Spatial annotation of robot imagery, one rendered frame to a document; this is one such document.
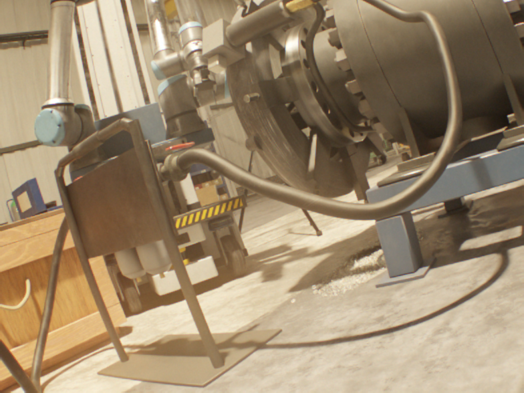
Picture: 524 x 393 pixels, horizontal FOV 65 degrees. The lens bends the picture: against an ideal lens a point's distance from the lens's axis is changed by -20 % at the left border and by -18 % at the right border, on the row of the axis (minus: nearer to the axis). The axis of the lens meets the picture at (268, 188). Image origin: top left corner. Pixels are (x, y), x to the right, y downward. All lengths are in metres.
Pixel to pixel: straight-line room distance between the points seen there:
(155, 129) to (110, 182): 1.14
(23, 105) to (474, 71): 9.76
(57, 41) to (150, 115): 0.63
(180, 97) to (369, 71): 1.02
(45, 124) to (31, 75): 8.95
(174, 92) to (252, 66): 0.77
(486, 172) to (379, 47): 0.45
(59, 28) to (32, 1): 9.85
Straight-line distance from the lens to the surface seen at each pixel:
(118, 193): 1.09
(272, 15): 1.29
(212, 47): 1.37
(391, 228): 1.23
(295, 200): 0.86
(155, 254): 1.09
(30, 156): 10.13
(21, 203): 1.64
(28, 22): 11.42
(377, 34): 1.32
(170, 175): 0.99
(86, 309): 1.58
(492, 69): 1.28
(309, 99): 1.48
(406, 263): 1.25
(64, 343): 1.51
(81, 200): 1.23
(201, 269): 1.94
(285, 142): 1.40
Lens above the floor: 0.35
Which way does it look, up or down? 1 degrees down
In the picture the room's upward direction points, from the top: 18 degrees counter-clockwise
